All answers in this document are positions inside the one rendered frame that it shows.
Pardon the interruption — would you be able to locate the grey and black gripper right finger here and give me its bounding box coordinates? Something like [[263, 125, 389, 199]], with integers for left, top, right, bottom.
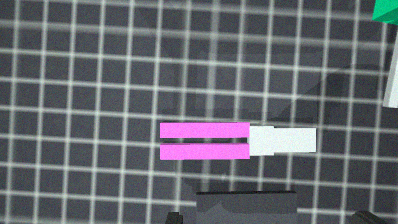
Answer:
[[352, 211, 389, 224]]

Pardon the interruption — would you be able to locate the black plate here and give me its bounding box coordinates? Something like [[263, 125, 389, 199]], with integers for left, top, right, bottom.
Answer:
[[196, 190, 297, 224]]

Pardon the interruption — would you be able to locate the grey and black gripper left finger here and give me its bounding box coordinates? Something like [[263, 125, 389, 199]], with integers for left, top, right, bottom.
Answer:
[[165, 212, 183, 224]]

